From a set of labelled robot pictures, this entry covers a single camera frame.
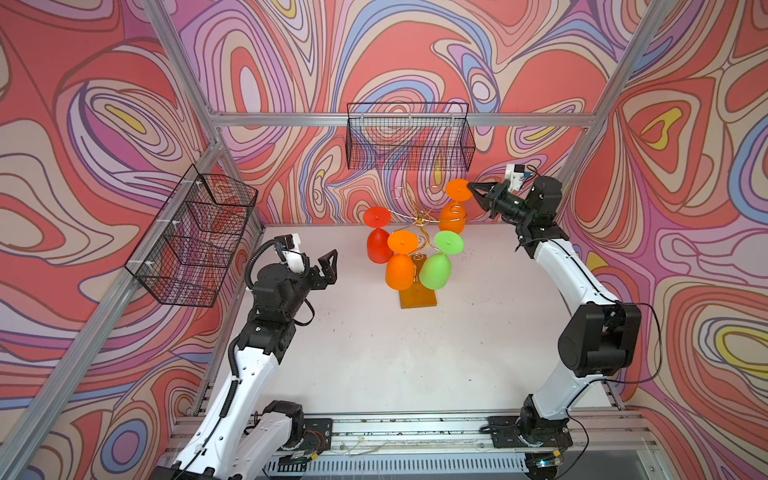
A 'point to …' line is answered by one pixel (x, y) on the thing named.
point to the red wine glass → (377, 242)
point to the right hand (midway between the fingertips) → (467, 189)
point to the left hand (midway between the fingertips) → (324, 252)
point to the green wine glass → (435, 268)
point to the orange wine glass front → (400, 268)
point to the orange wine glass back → (453, 215)
